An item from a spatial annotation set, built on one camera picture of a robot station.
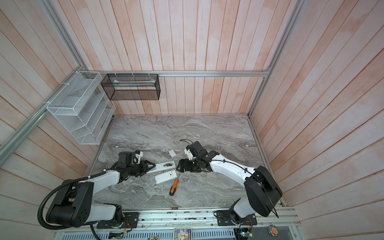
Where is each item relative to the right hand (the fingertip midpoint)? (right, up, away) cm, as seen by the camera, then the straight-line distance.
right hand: (182, 169), depth 83 cm
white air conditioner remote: (-8, -5, +5) cm, 11 cm away
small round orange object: (+44, -26, -13) cm, 53 cm away
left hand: (-18, -2, +5) cm, 19 cm away
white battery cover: (-8, +7, +15) cm, 18 cm away
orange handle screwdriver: (-4, -10, 0) cm, 11 cm away
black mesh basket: (-38, +54, +23) cm, 69 cm away
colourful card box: (+1, -27, -15) cm, 30 cm away
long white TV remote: (-12, 0, +7) cm, 14 cm away
